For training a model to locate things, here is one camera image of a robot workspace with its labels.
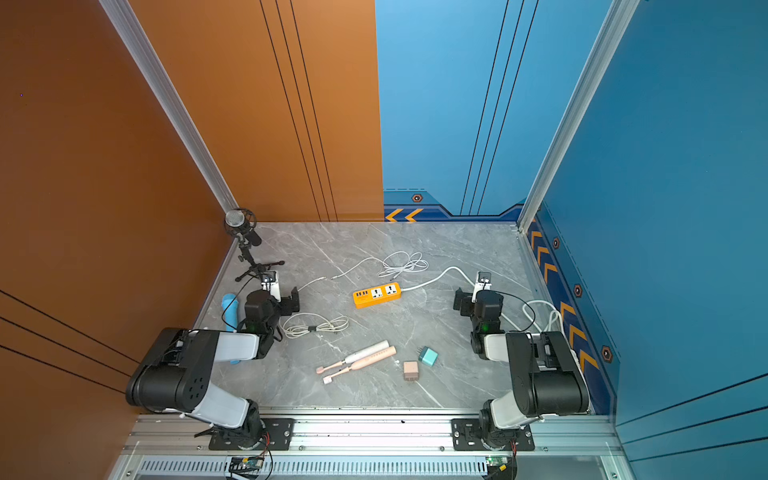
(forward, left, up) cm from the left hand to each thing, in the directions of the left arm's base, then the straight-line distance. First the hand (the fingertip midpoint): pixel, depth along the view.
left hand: (281, 285), depth 95 cm
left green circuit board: (-46, +1, -9) cm, 47 cm away
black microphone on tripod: (+10, +10, +17) cm, 22 cm away
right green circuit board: (-45, -61, -9) cm, 76 cm away
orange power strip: (-1, -31, -4) cm, 31 cm away
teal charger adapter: (-21, -46, -5) cm, 51 cm away
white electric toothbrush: (-22, -23, -5) cm, 32 cm away
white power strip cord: (-1, -88, -8) cm, 88 cm away
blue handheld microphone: (-8, +16, -6) cm, 18 cm away
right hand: (0, -62, -1) cm, 62 cm away
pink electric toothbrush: (-23, -27, -5) cm, 36 cm away
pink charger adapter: (-24, -41, -5) cm, 48 cm away
